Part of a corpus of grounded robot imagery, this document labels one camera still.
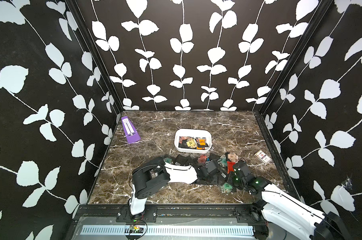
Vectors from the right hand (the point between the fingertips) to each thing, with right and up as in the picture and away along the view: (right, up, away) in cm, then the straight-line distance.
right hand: (223, 175), depth 85 cm
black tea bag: (-23, +16, +13) cm, 31 cm away
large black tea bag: (-25, +7, +8) cm, 27 cm away
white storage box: (-14, +23, +16) cm, 31 cm away
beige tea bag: (+9, +8, +9) cm, 15 cm away
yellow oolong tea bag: (-18, +17, +13) cm, 28 cm away
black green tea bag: (+1, -6, -3) cm, 7 cm away
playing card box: (+27, +9, +9) cm, 30 cm away
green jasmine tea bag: (+2, +6, +8) cm, 10 cm away
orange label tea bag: (-11, +17, +16) cm, 26 cm away
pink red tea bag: (-12, +7, +9) cm, 16 cm away
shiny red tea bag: (+5, +4, +2) cm, 7 cm away
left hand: (-3, -2, -1) cm, 4 cm away
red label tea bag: (-25, +20, +19) cm, 37 cm away
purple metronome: (-58, +23, +13) cm, 64 cm away
